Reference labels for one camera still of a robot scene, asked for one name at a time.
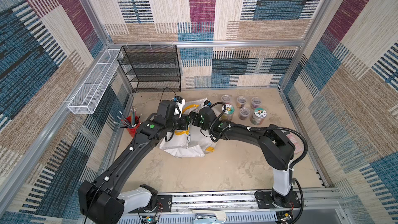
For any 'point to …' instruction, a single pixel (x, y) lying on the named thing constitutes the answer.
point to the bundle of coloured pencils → (132, 112)
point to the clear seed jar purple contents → (244, 112)
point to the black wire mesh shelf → (153, 68)
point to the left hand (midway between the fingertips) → (191, 118)
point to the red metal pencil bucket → (132, 123)
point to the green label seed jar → (227, 114)
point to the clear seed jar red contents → (241, 101)
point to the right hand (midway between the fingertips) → (193, 118)
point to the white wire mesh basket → (84, 101)
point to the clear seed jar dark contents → (255, 101)
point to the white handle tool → (209, 216)
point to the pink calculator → (298, 145)
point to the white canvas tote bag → (188, 142)
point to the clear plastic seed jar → (226, 98)
